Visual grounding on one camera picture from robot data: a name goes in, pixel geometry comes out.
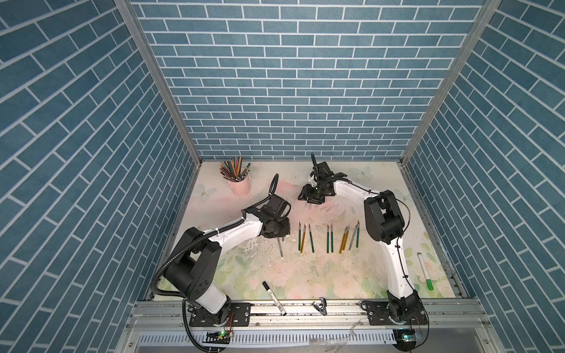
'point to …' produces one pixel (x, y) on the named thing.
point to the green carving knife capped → (327, 239)
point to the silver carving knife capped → (353, 237)
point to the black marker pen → (274, 298)
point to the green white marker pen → (429, 282)
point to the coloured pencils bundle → (231, 170)
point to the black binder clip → (321, 307)
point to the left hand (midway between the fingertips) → (292, 232)
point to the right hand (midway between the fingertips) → (302, 199)
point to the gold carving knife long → (303, 238)
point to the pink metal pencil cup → (241, 188)
